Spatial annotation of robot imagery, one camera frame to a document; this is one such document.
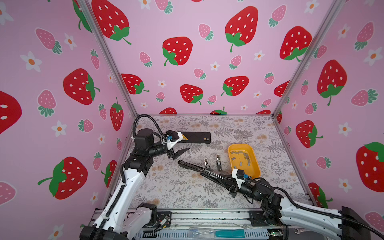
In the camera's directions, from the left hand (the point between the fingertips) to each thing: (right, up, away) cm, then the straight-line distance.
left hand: (183, 139), depth 70 cm
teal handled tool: (+26, -45, -1) cm, 52 cm away
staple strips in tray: (+39, -14, +28) cm, 50 cm away
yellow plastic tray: (+36, -14, +28) cm, 48 cm away
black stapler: (+8, -15, +2) cm, 18 cm away
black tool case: (+5, -1, +35) cm, 35 cm away
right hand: (+17, -18, -1) cm, 25 cm away
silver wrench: (+56, -44, +1) cm, 71 cm away
